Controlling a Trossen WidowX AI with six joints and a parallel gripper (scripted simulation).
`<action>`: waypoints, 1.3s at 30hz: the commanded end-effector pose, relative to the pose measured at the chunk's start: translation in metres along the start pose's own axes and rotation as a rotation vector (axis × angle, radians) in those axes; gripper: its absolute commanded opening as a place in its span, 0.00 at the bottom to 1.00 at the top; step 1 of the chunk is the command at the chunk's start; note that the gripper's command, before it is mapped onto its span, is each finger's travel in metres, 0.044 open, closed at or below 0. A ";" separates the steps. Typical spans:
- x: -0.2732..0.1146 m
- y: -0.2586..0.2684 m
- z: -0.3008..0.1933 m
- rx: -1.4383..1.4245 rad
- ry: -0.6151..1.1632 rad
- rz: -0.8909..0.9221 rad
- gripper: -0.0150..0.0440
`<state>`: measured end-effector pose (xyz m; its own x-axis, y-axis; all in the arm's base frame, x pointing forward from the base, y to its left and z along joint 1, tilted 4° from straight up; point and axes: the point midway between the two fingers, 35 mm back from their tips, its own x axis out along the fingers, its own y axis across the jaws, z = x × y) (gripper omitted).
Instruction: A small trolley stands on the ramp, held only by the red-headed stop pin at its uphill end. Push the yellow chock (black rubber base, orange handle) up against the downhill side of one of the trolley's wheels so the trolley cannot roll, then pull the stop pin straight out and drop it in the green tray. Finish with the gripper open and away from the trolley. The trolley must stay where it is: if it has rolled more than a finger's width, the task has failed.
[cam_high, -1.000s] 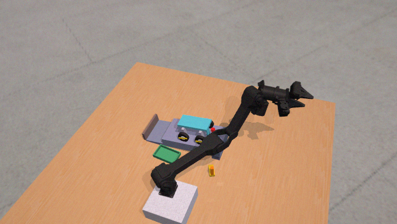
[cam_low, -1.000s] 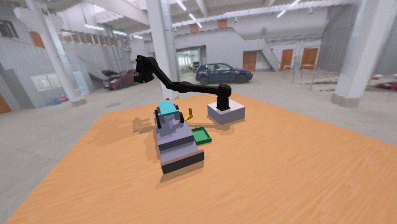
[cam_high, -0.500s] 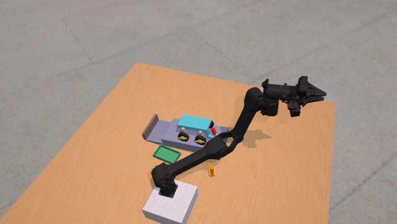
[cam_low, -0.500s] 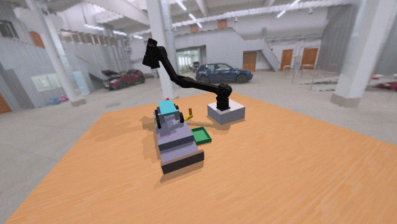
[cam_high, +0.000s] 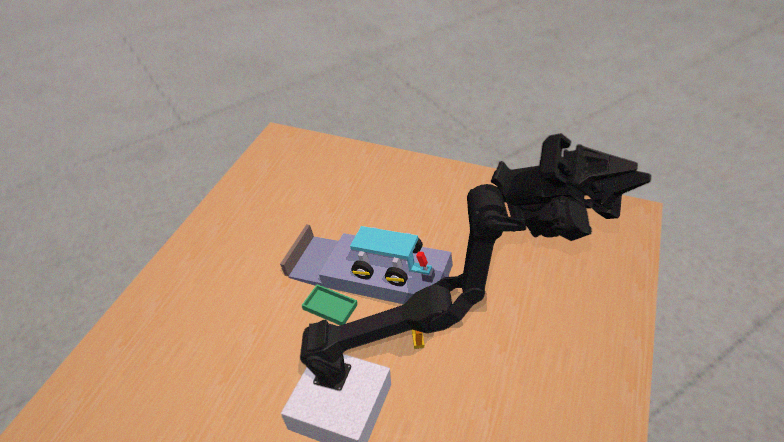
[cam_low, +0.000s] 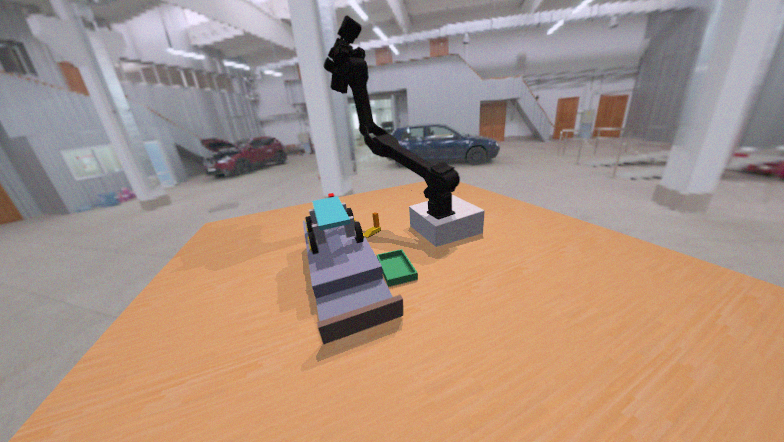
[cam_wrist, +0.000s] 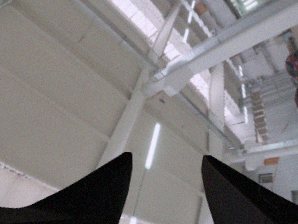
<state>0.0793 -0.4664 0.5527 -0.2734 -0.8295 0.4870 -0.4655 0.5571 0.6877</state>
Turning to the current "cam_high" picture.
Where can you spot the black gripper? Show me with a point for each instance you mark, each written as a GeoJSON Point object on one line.
{"type": "Point", "coordinates": [602, 177]}

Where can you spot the grey-blue ramp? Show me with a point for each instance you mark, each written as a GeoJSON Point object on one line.
{"type": "Point", "coordinates": [314, 260]}

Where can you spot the teal wheeled trolley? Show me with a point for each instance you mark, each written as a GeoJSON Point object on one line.
{"type": "Point", "coordinates": [387, 243]}

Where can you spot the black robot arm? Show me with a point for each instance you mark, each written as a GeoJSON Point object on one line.
{"type": "Point", "coordinates": [430, 309]}

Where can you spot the green tray floor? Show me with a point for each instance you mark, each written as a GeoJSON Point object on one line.
{"type": "Point", "coordinates": [329, 304]}

